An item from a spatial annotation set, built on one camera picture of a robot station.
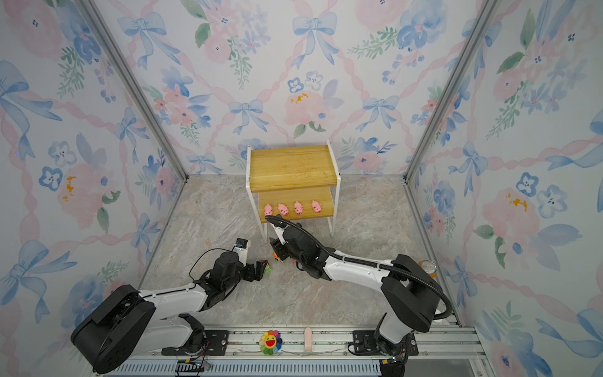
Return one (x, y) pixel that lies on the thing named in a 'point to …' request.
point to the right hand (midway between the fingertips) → (276, 232)
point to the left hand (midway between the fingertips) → (257, 257)
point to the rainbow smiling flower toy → (271, 342)
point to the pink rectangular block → (308, 339)
